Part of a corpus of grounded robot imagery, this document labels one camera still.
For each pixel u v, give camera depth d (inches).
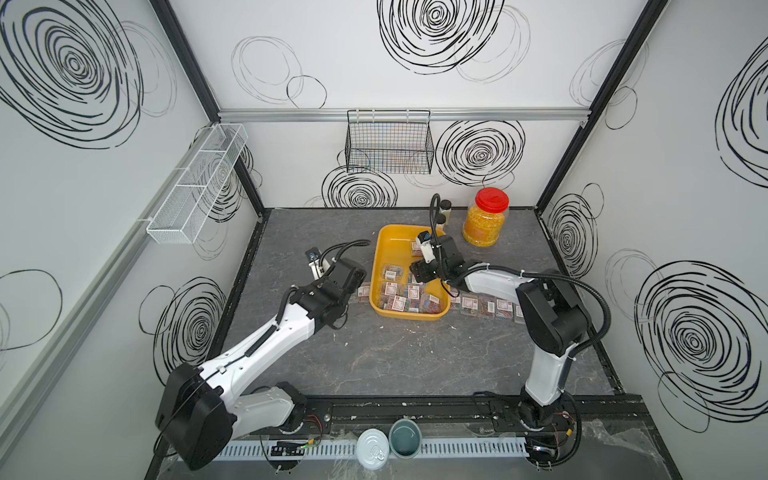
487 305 35.9
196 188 27.9
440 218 41.5
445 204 42.9
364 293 36.7
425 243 34.0
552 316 19.7
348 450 25.3
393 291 36.9
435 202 29.7
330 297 22.9
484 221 39.9
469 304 35.9
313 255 26.7
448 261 29.7
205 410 14.8
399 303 35.0
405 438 27.8
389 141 48.8
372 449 25.6
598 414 29.7
